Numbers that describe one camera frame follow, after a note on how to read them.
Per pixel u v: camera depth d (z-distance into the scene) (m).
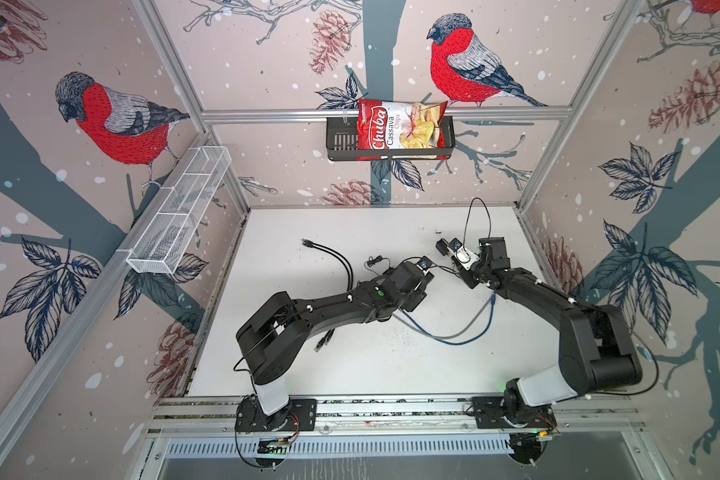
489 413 0.73
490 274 0.71
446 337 0.87
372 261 1.03
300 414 0.73
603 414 0.75
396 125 0.88
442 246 1.07
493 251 0.72
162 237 0.73
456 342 0.86
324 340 0.86
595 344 0.44
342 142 0.95
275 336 0.46
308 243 1.10
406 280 0.66
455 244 0.82
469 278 0.83
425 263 0.74
